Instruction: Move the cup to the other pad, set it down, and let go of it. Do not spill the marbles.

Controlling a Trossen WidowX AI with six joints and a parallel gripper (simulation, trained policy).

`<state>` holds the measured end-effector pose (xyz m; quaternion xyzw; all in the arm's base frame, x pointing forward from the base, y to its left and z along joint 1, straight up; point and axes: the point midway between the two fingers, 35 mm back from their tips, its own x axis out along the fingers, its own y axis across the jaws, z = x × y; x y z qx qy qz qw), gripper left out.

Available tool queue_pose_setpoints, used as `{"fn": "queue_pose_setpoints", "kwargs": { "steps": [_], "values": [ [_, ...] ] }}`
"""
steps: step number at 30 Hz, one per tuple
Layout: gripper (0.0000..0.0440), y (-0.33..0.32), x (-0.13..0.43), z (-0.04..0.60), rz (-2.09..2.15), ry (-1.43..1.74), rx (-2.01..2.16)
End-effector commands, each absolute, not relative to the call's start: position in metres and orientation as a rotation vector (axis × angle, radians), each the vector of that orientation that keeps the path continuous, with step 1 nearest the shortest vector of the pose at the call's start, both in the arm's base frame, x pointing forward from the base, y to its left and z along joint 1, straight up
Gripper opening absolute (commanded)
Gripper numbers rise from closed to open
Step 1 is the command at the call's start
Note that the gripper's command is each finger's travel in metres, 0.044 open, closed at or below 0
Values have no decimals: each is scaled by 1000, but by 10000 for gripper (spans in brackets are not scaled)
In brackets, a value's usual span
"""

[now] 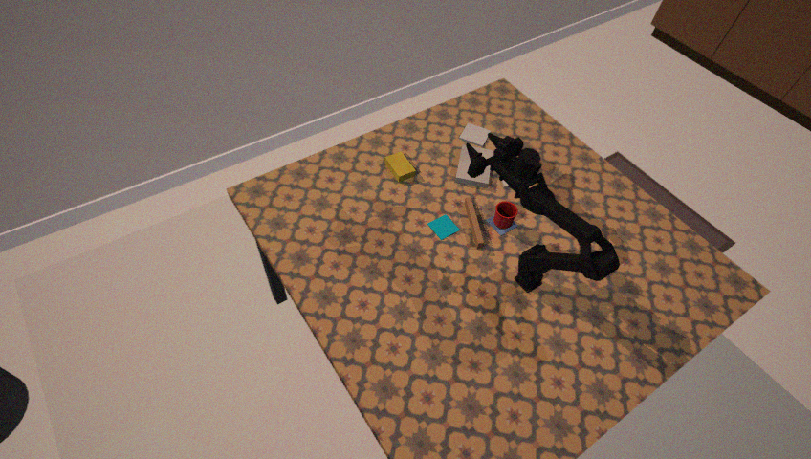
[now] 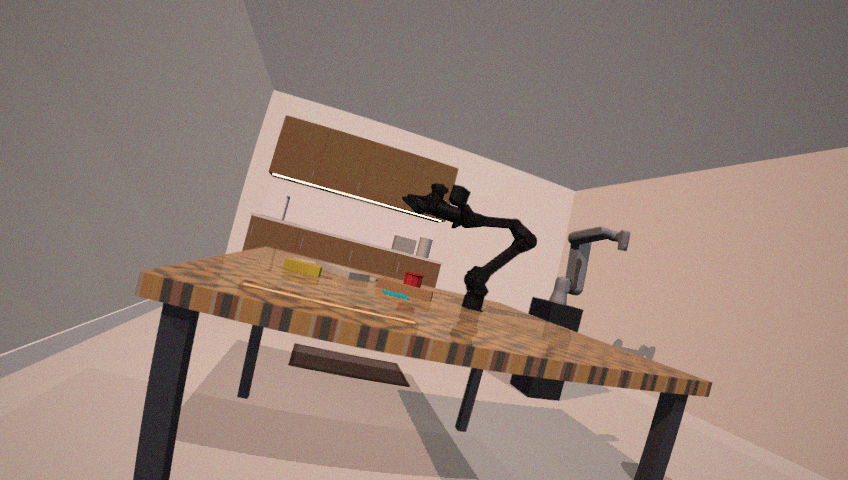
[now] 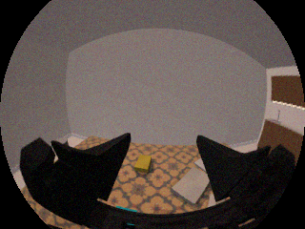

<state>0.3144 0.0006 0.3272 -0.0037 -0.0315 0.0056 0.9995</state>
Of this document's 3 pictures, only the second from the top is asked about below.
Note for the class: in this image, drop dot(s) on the yellow rectangular block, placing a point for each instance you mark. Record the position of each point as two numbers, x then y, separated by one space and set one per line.
302 267

